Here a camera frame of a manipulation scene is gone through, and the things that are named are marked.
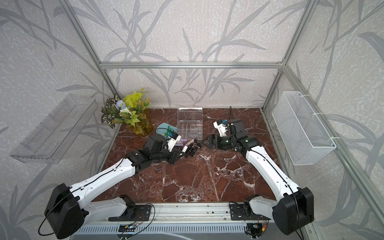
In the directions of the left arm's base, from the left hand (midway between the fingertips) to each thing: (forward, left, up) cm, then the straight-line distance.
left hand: (183, 154), depth 77 cm
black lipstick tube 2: (+8, -4, -15) cm, 17 cm away
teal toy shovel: (+27, +16, -16) cm, 36 cm away
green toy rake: (+25, +14, -15) cm, 32 cm away
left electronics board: (-30, +26, -17) cm, 43 cm away
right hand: (+4, -12, +6) cm, 14 cm away
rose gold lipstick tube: (+16, -2, -15) cm, 22 cm away
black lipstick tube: (+15, -8, -15) cm, 22 cm away
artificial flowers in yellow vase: (+25, +33, +6) cm, 42 cm away
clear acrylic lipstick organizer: (+32, -1, -14) cm, 35 cm away
